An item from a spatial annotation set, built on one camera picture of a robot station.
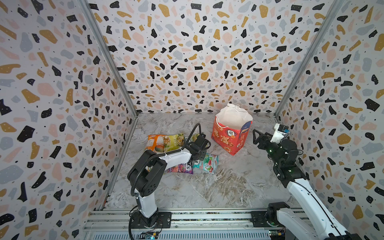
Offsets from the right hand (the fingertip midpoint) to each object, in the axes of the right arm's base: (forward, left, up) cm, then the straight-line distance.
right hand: (258, 129), depth 74 cm
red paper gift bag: (+4, +12, -4) cm, 14 cm away
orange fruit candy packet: (+8, +59, -26) cm, 65 cm away
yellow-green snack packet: (+7, +47, -24) cm, 53 cm away
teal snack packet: (-6, +23, -27) cm, 36 cm away
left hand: (+2, +29, -23) cm, 37 cm away
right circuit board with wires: (-41, -8, -30) cm, 51 cm away
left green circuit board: (-42, +52, -28) cm, 73 cm away
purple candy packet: (-9, +36, -27) cm, 46 cm away
